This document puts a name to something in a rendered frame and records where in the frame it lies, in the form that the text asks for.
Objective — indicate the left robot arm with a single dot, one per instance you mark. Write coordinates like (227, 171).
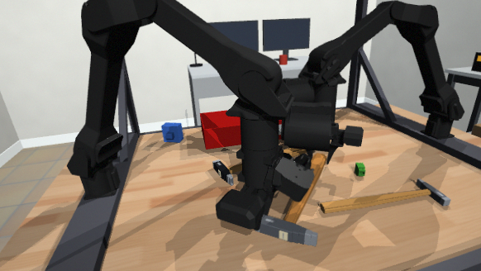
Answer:
(417, 25)

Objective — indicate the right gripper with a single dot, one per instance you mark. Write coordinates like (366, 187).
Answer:
(246, 207)

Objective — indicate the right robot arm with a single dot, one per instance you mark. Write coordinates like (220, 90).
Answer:
(110, 28)

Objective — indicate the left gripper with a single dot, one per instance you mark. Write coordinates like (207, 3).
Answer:
(352, 135)

